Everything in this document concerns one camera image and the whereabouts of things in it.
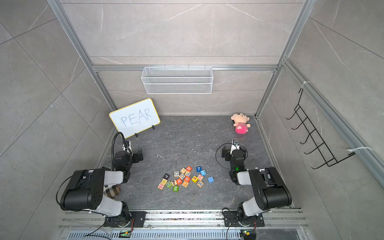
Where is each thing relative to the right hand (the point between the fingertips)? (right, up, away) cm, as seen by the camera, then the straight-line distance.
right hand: (234, 146), depth 93 cm
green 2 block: (-36, -22, -11) cm, 44 cm away
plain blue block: (-16, -19, -7) cm, 25 cm away
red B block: (-29, -13, -3) cm, 32 cm away
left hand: (-64, -1, +1) cm, 64 cm away
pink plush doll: (+9, +15, +15) cm, 23 cm away
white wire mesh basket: (-39, +45, +8) cm, 60 cm away
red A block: (-35, -20, -7) cm, 40 cm away
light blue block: (-20, -15, -5) cm, 26 cm away
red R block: (-30, -18, -7) cm, 36 cm away
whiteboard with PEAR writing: (-68, +18, +9) cm, 71 cm away
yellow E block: (-25, -18, -7) cm, 32 cm away
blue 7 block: (-23, -14, -3) cm, 27 cm away
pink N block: (-45, -22, -9) cm, 51 cm away
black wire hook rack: (+29, -1, -35) cm, 45 cm away
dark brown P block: (-42, -17, -5) cm, 46 cm away
